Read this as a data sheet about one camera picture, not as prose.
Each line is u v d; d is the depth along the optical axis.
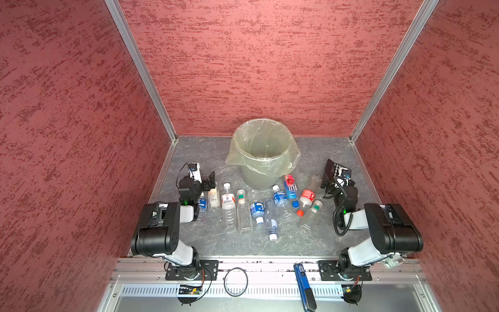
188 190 0.70
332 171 1.03
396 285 0.76
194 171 0.79
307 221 0.85
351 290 0.72
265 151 1.03
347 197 0.68
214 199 0.88
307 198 0.90
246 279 0.71
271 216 0.89
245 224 0.84
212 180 0.85
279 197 0.89
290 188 0.92
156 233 0.45
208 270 0.74
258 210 0.85
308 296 0.68
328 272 0.74
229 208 0.87
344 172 0.77
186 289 0.73
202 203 0.87
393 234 0.45
